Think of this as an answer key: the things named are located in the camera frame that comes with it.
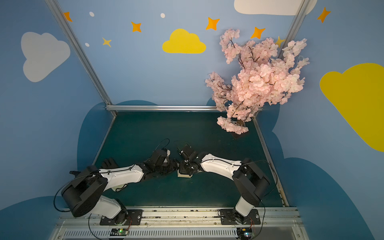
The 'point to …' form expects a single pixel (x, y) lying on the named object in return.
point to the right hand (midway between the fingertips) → (183, 168)
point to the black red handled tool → (75, 173)
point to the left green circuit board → (119, 232)
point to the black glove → (109, 163)
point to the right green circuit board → (246, 232)
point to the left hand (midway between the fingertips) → (182, 167)
